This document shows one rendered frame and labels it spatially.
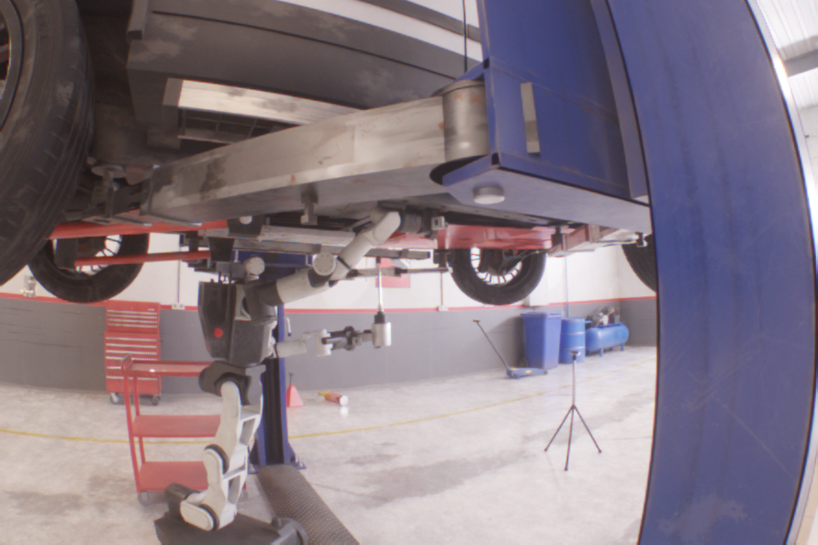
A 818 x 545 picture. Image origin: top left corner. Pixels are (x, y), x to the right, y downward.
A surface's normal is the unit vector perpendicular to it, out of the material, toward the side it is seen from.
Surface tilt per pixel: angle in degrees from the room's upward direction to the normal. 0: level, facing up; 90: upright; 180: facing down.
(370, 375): 90
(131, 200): 90
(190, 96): 89
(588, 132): 90
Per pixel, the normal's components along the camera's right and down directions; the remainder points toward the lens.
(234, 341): 0.55, 0.12
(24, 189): 0.83, 0.14
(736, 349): -0.87, -0.07
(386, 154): -0.37, -0.14
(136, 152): 0.54, -0.14
